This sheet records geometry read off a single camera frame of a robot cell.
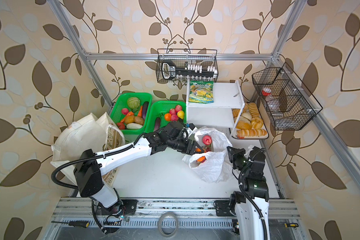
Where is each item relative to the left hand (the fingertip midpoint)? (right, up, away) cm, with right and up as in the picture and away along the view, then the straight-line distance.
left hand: (202, 150), depth 70 cm
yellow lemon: (-11, +18, +35) cm, 41 cm away
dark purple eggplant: (-40, +23, +43) cm, 63 cm away
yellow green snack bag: (0, +29, +7) cm, 30 cm away
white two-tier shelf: (+18, +19, +26) cm, 37 cm away
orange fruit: (-21, +17, +37) cm, 45 cm away
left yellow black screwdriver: (-60, -35, -1) cm, 69 cm away
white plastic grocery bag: (+6, -8, +2) cm, 10 cm away
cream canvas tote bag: (-61, +7, +11) cm, 62 cm away
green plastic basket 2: (-26, +20, +45) cm, 56 cm away
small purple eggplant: (-28, +11, +35) cm, 46 cm away
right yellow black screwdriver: (+42, -35, -1) cm, 55 cm away
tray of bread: (+38, +10, +34) cm, 52 cm away
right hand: (+13, 0, +4) cm, 14 cm away
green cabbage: (-47, +27, +42) cm, 69 cm away
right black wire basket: (+44, +22, +2) cm, 49 cm away
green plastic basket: (-41, +32, +45) cm, 69 cm away
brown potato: (-41, +14, +32) cm, 53 cm away
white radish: (-44, +10, +32) cm, 55 cm away
